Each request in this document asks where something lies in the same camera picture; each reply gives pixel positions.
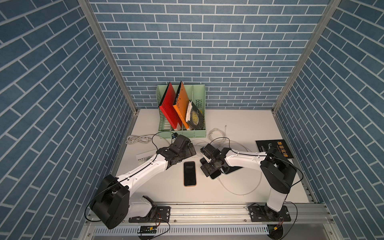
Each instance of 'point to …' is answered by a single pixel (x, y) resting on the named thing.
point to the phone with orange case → (189, 174)
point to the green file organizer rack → (195, 93)
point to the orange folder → (180, 103)
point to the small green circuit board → (148, 229)
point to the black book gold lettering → (279, 145)
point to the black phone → (215, 174)
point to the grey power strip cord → (133, 139)
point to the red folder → (167, 105)
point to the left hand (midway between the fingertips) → (192, 151)
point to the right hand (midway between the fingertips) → (209, 167)
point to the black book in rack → (198, 121)
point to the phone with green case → (232, 168)
